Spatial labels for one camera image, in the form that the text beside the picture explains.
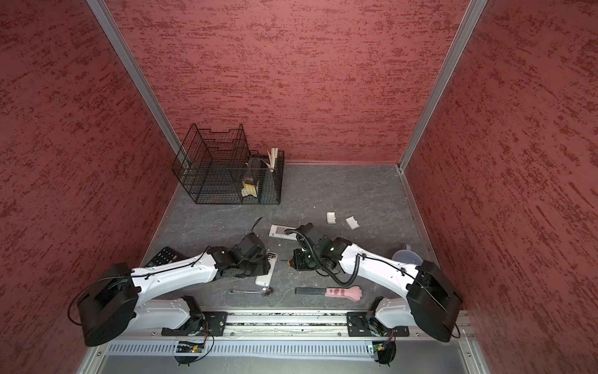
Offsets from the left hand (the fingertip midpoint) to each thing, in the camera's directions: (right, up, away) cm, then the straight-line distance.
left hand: (262, 272), depth 84 cm
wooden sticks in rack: (+2, +44, +12) cm, 46 cm away
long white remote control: (+5, +13, +11) cm, 17 cm away
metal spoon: (+2, -5, -5) cm, 7 cm away
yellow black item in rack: (-11, +32, +22) cm, 41 cm away
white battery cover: (+37, +16, +16) cm, 43 cm away
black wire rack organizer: (-30, +41, +34) cm, 61 cm away
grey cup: (+54, +6, 0) cm, 54 cm away
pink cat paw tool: (+33, -6, -5) cm, 34 cm away
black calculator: (-38, +5, +4) cm, 39 cm away
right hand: (+11, +3, -6) cm, 13 cm away
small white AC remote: (+1, -2, -2) cm, 3 cm away
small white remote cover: (+27, +18, +17) cm, 37 cm away
